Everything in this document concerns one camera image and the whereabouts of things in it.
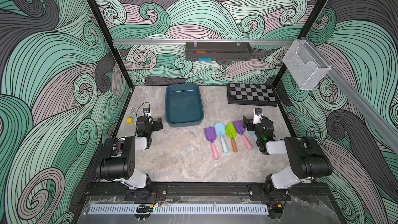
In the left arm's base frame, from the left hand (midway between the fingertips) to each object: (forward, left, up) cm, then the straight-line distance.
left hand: (152, 118), depth 94 cm
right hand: (0, -63, +2) cm, 63 cm away
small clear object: (+8, +16, -5) cm, 19 cm away
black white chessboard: (+22, -72, -2) cm, 75 cm away
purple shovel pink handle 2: (-4, -55, -5) cm, 56 cm away
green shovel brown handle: (-7, -50, -7) cm, 51 cm away
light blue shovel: (-5, -42, -5) cm, 43 cm away
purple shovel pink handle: (-10, -37, -6) cm, 39 cm away
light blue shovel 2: (-12, -59, +4) cm, 60 cm away
